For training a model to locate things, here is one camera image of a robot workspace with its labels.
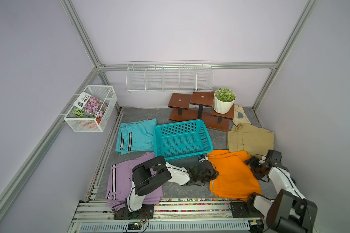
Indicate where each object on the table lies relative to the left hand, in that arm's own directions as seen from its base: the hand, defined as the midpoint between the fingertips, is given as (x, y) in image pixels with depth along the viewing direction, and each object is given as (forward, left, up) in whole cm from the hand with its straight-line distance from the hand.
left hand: (219, 176), depth 83 cm
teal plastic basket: (+28, +19, -3) cm, 34 cm away
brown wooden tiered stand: (+45, +6, +13) cm, 47 cm away
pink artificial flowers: (+31, +65, +31) cm, 78 cm away
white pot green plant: (+37, -6, +25) cm, 45 cm away
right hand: (+6, -19, 0) cm, 20 cm away
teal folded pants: (+32, +51, -1) cm, 60 cm away
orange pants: (-3, -9, -2) cm, 10 cm away
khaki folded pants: (+23, -30, -1) cm, 37 cm away
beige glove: (+44, -28, -2) cm, 53 cm away
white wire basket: (+25, +73, +27) cm, 81 cm away
